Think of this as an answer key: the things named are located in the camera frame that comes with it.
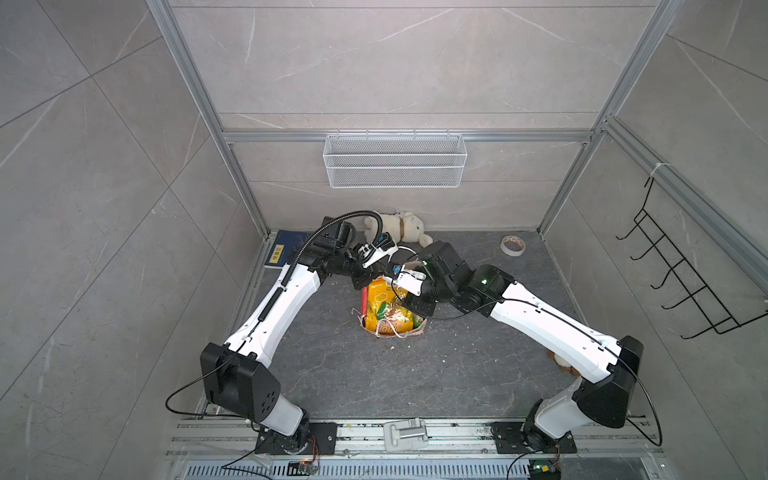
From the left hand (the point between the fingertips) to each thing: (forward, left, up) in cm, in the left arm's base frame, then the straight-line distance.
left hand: (384, 262), depth 77 cm
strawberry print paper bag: (-13, -9, -10) cm, 19 cm away
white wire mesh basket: (+42, -5, +3) cm, 42 cm away
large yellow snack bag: (-10, 0, -8) cm, 13 cm away
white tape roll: (+28, -52, -27) cm, 65 cm away
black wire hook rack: (-18, -67, +8) cm, 70 cm away
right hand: (-7, -5, -2) cm, 9 cm away
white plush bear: (+31, -9, -18) cm, 37 cm away
